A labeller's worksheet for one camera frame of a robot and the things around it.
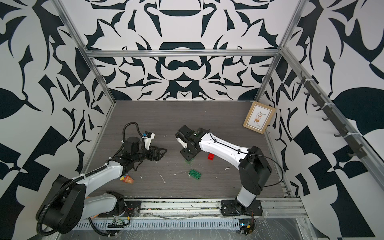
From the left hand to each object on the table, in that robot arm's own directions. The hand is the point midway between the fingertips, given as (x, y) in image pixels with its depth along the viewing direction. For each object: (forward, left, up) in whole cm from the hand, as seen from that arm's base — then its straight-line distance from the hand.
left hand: (160, 146), depth 87 cm
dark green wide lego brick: (-14, -19, -8) cm, 25 cm away
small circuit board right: (-38, -42, -9) cm, 58 cm away
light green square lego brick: (-12, -17, +6) cm, 22 cm away
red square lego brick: (-5, -29, -6) cm, 30 cm away
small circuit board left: (-35, +17, -4) cm, 39 cm away
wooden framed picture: (+18, -63, +1) cm, 66 cm away
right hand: (-4, -16, +1) cm, 16 cm away
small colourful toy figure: (-16, +17, -6) cm, 24 cm away
